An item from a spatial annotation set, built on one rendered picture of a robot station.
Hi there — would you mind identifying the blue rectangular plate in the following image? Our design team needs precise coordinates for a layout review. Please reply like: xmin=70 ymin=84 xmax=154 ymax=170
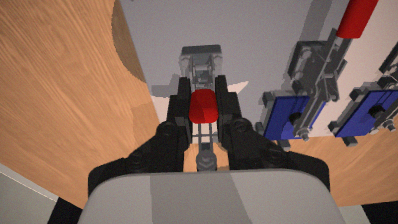
xmin=333 ymin=86 xmax=398 ymax=138

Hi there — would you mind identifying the blue flat plate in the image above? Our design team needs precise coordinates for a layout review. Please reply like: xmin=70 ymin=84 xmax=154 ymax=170
xmin=263 ymin=90 xmax=310 ymax=141

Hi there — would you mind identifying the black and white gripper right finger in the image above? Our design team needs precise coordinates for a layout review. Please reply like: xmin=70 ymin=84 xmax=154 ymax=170
xmin=215 ymin=75 xmax=330 ymax=191

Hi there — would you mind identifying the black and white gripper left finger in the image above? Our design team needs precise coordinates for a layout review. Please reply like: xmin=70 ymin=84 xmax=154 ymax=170
xmin=88 ymin=77 xmax=193 ymax=198

